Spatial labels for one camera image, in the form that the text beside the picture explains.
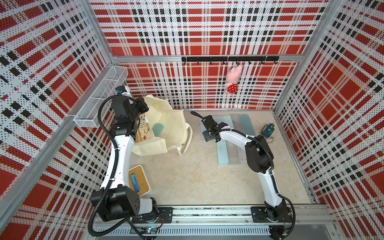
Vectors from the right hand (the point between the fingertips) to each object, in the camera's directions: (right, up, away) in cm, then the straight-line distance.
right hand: (213, 132), depth 100 cm
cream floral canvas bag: (-26, -2, -6) cm, 26 cm away
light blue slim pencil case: (+12, +8, +13) cm, 20 cm away
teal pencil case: (+26, +4, +11) cm, 29 cm away
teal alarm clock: (+37, +1, 0) cm, 37 cm away
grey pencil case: (+19, +9, +15) cm, 26 cm away
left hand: (-36, +19, -26) cm, 48 cm away
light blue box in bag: (-38, +3, +1) cm, 38 cm away
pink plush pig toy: (+13, +35, -4) cm, 37 cm away
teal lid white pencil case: (-5, -2, -9) cm, 11 cm away
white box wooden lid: (-43, -26, -19) cm, 54 cm away
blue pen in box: (-45, -29, -19) cm, 56 cm away
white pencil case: (+8, -7, -41) cm, 42 cm away
